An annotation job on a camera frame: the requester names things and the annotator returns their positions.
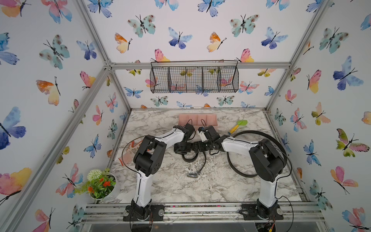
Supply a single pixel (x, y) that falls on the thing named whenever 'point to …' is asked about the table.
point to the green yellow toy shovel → (240, 123)
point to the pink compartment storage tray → (198, 120)
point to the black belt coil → (270, 136)
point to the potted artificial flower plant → (100, 185)
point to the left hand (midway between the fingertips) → (186, 152)
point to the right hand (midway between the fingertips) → (198, 145)
